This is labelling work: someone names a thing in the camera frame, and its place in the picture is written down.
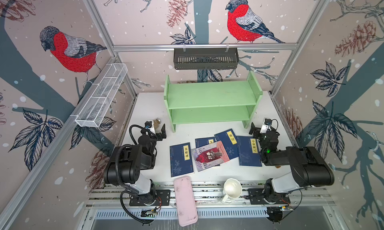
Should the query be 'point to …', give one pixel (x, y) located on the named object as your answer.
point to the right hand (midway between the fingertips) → (260, 125)
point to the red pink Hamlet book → (210, 155)
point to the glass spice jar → (156, 122)
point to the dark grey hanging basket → (206, 58)
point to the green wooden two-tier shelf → (229, 103)
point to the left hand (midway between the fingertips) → (156, 124)
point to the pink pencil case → (187, 214)
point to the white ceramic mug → (232, 189)
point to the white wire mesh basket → (102, 95)
